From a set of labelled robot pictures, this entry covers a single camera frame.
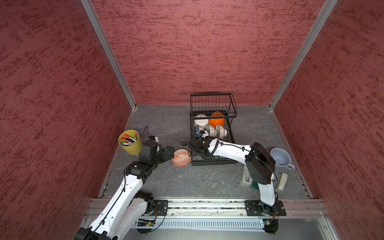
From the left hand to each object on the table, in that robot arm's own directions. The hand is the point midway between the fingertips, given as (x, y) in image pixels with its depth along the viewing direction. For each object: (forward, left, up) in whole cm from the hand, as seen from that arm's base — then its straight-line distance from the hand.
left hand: (167, 154), depth 81 cm
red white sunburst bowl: (+16, -31, 0) cm, 35 cm away
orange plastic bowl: (+27, -29, -4) cm, 40 cm away
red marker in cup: (+11, +27, +2) cm, 29 cm away
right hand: (+8, -30, -1) cm, 31 cm away
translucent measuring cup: (+3, -70, -8) cm, 70 cm away
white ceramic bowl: (+25, -20, -3) cm, 32 cm away
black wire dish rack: (+37, -26, -7) cm, 46 cm away
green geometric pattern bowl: (+17, -25, 0) cm, 31 cm away
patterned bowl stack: (+3, -7, -10) cm, 13 cm away
